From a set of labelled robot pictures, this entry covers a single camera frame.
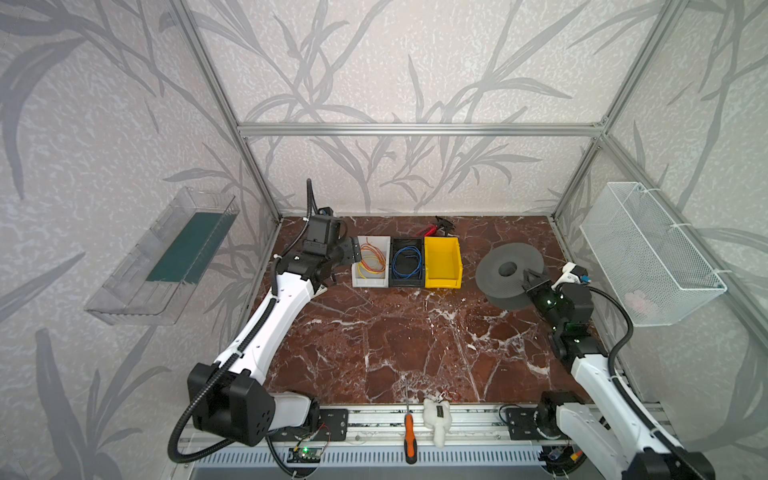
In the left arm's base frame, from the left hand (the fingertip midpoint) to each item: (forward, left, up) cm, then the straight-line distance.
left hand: (349, 237), depth 81 cm
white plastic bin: (+9, -4, -24) cm, 26 cm away
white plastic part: (-39, -24, -20) cm, 50 cm away
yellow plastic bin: (+9, -29, -25) cm, 40 cm away
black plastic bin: (+9, -16, -24) cm, 31 cm away
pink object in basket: (-16, -72, -3) cm, 74 cm away
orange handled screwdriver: (-45, -17, -21) cm, 53 cm away
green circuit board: (-47, +9, -25) cm, 54 cm away
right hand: (-4, -48, -4) cm, 48 cm away
